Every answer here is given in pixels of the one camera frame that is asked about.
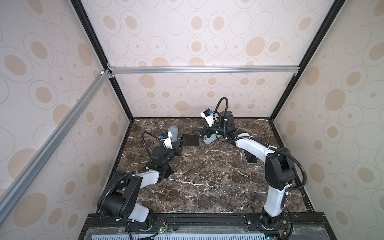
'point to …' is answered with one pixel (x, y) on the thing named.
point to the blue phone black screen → (190, 140)
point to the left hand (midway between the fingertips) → (188, 139)
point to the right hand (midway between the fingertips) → (197, 126)
